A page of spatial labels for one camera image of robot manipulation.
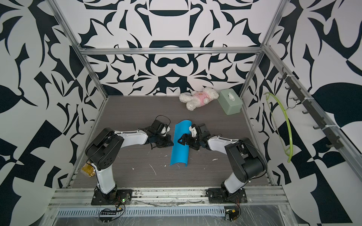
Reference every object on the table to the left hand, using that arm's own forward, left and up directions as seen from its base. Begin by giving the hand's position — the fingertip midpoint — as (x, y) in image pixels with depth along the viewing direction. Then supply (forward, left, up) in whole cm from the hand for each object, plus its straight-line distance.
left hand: (174, 142), depth 93 cm
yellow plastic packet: (-16, +48, +2) cm, 51 cm away
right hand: (-1, -5, +3) cm, 6 cm away
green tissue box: (+28, -42, +7) cm, 51 cm away
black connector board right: (-39, -29, -2) cm, 49 cm away
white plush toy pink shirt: (+31, -17, +7) cm, 36 cm away
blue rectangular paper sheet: (-9, -4, +4) cm, 11 cm away
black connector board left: (-38, +34, -3) cm, 51 cm away
